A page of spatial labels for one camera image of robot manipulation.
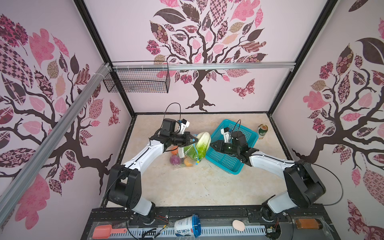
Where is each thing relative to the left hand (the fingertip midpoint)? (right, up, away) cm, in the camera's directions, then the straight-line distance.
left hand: (198, 142), depth 80 cm
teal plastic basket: (+21, -15, +13) cm, 28 cm away
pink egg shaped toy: (+19, -39, -10) cm, 45 cm away
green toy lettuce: (0, -4, -2) cm, 5 cm away
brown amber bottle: (+54, -37, -11) cm, 67 cm away
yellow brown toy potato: (-6, -13, +6) cm, 16 cm away
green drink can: (+44, +7, +17) cm, 47 cm away
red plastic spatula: (-44, -41, -12) cm, 61 cm away
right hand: (+8, -1, +6) cm, 10 cm away
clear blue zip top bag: (-10, -15, +9) cm, 20 cm away
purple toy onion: (-14, -11, +8) cm, 19 cm away
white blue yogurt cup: (-4, -35, -16) cm, 39 cm away
